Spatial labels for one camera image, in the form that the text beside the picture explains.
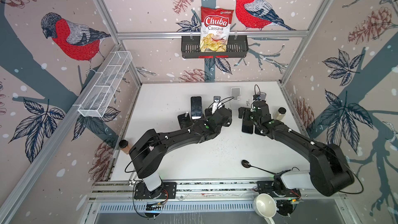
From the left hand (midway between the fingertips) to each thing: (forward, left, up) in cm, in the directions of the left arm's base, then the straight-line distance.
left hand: (223, 109), depth 82 cm
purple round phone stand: (+17, -29, -9) cm, 35 cm away
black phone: (-3, +21, -7) cm, 23 cm away
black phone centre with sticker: (-3, +4, +12) cm, 13 cm away
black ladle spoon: (-24, -12, -17) cm, 31 cm away
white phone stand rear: (+21, -12, -10) cm, 26 cm away
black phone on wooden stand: (+9, +15, -10) cm, 20 cm away
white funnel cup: (-41, -17, -18) cm, 48 cm away
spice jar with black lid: (+3, -36, -11) cm, 38 cm away
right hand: (+3, -14, -7) cm, 15 cm away
